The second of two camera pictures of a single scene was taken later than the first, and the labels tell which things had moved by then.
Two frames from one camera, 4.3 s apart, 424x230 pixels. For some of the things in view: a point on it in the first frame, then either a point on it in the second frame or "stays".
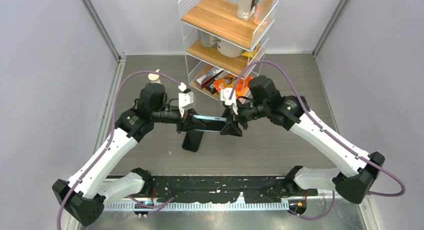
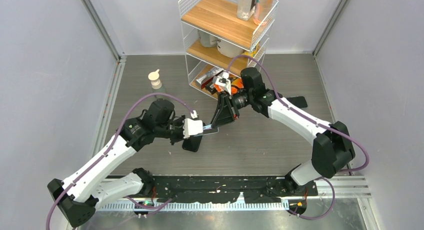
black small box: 210,87 stays
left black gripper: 189,122 -> 181,137
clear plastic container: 246,3 stays
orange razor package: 242,87 stays
